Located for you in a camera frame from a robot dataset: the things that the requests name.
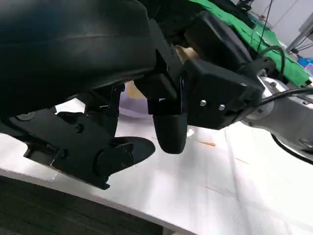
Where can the green cloth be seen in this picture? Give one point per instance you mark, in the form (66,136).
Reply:
(269,36)

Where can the gray machine frame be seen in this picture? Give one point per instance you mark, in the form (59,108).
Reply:
(303,31)

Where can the white toy bread roll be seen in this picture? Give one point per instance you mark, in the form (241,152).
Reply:
(186,52)

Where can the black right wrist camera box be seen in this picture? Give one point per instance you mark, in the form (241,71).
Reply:
(215,93)

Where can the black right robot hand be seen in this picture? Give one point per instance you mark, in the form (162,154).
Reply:
(220,41)

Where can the lilac plate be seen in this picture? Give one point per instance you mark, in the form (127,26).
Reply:
(134,107)

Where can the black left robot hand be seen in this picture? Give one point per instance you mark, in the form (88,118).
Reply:
(61,49)

